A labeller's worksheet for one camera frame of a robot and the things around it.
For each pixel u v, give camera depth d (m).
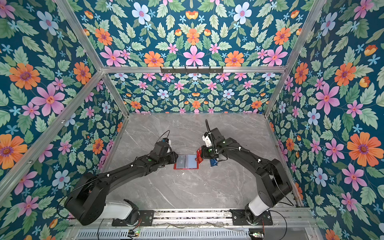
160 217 0.75
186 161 0.93
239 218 0.73
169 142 0.82
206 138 0.80
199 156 0.86
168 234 0.77
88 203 0.42
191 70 0.93
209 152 0.74
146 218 0.73
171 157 0.78
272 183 0.44
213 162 0.91
